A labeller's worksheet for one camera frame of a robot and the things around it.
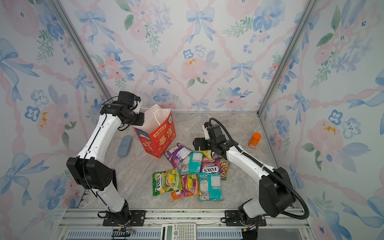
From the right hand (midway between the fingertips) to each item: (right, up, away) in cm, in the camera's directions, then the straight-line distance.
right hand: (199, 141), depth 86 cm
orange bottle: (+36, 0, +9) cm, 37 cm away
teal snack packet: (-3, -13, +4) cm, 14 cm away
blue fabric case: (-47, -4, +10) cm, 49 cm away
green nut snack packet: (+16, -14, +4) cm, 22 cm away
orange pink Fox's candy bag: (-5, -24, -4) cm, 25 cm away
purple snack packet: (-14, -9, +7) cm, 17 cm away
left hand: (-32, +13, -3) cm, 35 cm away
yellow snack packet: (+5, -7, +6) cm, 11 cm away
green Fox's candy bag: (-18, -22, -4) cm, 29 cm away
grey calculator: (-10, -41, -16) cm, 45 cm away
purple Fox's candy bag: (+8, -15, +2) cm, 17 cm away
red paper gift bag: (-22, +5, -7) cm, 24 cm away
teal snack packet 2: (+6, -25, -4) cm, 26 cm away
